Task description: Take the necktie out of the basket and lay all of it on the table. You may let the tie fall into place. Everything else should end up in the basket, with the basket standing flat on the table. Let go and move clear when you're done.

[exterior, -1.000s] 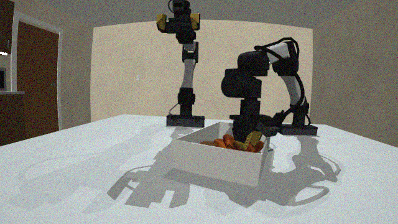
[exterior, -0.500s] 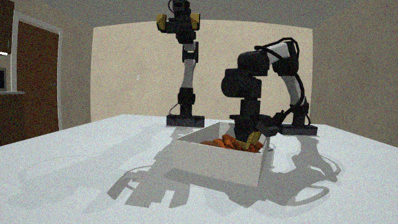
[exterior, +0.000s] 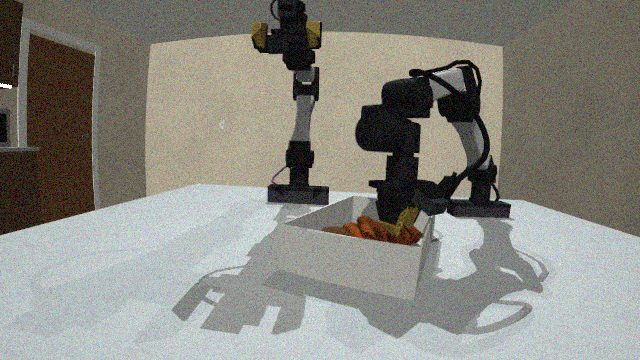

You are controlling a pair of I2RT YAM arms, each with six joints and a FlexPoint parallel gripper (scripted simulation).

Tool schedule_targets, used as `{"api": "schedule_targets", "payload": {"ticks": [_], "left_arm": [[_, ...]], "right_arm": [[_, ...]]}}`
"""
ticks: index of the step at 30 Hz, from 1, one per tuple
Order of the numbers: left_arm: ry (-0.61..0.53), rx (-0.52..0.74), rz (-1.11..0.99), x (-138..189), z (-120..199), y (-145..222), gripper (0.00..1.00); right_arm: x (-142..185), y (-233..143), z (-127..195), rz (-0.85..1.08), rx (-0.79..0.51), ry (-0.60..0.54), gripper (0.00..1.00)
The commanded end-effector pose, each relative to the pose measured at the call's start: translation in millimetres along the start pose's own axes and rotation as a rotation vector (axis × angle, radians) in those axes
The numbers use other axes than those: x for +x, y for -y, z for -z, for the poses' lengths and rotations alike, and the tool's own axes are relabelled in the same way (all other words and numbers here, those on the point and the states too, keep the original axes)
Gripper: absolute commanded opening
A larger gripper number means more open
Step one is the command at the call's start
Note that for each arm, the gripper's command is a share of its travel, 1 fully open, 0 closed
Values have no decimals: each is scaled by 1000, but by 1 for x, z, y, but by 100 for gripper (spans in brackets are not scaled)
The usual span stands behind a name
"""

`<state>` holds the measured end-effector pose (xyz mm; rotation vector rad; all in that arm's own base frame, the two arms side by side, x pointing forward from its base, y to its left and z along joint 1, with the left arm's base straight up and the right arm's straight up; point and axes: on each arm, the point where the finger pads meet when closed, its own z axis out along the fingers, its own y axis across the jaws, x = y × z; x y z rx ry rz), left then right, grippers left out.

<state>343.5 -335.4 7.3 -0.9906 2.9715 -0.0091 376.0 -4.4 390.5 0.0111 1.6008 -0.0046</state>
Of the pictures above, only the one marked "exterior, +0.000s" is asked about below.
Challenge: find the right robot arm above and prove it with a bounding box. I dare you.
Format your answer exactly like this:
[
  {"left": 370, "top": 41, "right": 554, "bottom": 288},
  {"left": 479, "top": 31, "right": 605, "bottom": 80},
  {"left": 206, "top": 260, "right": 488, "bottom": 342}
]
[{"left": 267, "top": 0, "right": 329, "bottom": 192}]

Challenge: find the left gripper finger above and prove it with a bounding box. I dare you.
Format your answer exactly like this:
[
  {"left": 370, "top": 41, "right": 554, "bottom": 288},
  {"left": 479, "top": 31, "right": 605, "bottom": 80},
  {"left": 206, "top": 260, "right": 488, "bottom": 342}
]
[
  {"left": 404, "top": 206, "right": 419, "bottom": 229},
  {"left": 379, "top": 207, "right": 410, "bottom": 237}
]

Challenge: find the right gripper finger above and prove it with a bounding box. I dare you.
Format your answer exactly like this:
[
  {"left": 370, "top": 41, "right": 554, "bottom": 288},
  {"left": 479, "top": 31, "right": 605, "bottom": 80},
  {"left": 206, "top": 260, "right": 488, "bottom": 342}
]
[
  {"left": 251, "top": 23, "right": 267, "bottom": 49},
  {"left": 306, "top": 22, "right": 321, "bottom": 48}
]

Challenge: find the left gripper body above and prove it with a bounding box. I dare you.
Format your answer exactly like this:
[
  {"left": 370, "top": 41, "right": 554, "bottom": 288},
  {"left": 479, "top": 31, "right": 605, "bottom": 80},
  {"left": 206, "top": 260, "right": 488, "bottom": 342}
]
[{"left": 369, "top": 155, "right": 421, "bottom": 226}]

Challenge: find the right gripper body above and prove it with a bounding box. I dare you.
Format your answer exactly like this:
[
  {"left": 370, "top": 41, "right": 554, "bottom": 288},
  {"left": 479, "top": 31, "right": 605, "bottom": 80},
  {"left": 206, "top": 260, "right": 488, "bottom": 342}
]
[{"left": 252, "top": 22, "right": 322, "bottom": 57}]

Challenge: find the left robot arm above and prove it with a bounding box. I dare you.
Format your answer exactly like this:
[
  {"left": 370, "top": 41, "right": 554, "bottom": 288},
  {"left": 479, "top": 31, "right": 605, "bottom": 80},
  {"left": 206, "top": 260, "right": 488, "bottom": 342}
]
[{"left": 355, "top": 65, "right": 511, "bottom": 216}]

